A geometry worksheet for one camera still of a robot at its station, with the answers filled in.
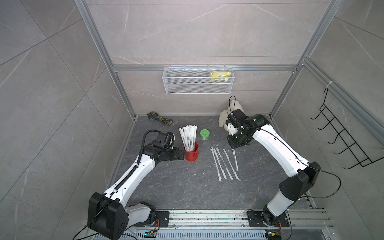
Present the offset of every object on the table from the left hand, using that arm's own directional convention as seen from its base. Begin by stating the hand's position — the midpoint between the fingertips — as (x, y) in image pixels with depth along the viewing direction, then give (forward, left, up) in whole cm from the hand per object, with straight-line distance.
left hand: (179, 151), depth 81 cm
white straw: (-1, -27, -15) cm, 31 cm away
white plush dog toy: (+33, -36, +3) cm, 49 cm away
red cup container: (+2, -7, -10) cm, 13 cm away
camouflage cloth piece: (+40, +23, -11) cm, 47 cm away
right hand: (+1, -30, +6) cm, 30 cm away
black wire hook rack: (-16, -76, +17) cm, 80 cm away
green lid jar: (+19, -16, -10) cm, 27 cm away
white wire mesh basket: (+48, 0, +14) cm, 50 cm away
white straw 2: (-2, -32, -15) cm, 35 cm away
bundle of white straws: (+11, -5, +1) cm, 12 cm away
